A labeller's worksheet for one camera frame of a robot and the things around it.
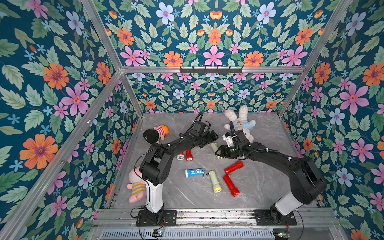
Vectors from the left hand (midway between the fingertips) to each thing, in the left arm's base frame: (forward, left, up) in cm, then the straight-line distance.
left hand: (216, 137), depth 93 cm
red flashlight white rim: (-7, +23, -8) cm, 26 cm away
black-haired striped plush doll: (+5, +41, -1) cm, 41 cm away
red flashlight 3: (-30, -6, -8) cm, 32 cm away
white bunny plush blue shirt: (+12, -19, -1) cm, 22 cm away
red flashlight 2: (-16, -12, -7) cm, 21 cm away
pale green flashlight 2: (-28, +3, -7) cm, 29 cm away
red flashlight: (-8, +18, -7) cm, 21 cm away
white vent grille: (-48, +20, -11) cm, 53 cm away
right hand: (-9, -1, -1) cm, 9 cm away
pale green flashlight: (-2, +1, -7) cm, 8 cm away
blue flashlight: (-19, +19, -7) cm, 27 cm away
